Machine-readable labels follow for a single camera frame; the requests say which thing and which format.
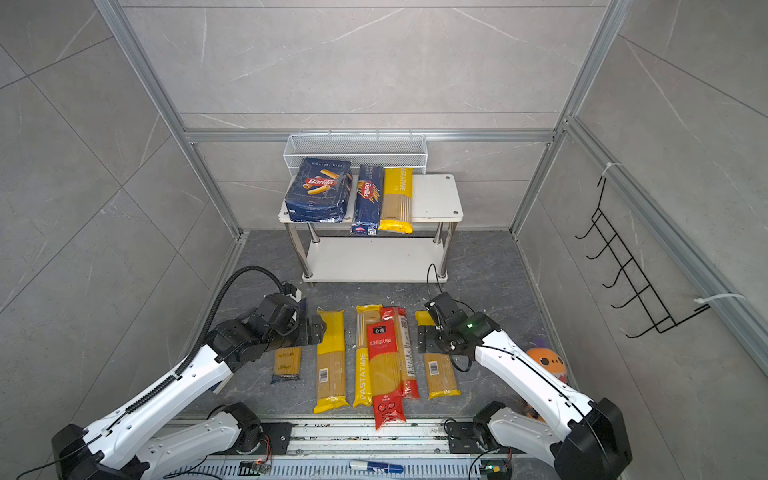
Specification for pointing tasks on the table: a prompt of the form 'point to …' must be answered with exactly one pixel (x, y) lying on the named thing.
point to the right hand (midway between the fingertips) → (433, 338)
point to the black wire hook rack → (652, 304)
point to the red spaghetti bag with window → (387, 376)
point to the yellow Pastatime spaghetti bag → (365, 315)
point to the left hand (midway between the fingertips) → (312, 321)
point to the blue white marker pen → (376, 466)
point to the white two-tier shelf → (436, 200)
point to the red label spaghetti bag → (412, 388)
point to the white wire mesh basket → (387, 150)
